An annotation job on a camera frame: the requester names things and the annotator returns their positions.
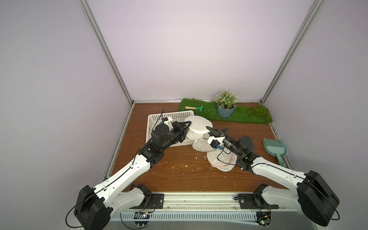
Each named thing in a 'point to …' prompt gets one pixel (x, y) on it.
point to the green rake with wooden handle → (200, 108)
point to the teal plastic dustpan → (276, 148)
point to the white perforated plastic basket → (153, 119)
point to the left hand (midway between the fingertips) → (194, 122)
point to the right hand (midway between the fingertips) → (210, 123)
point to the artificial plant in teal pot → (226, 100)
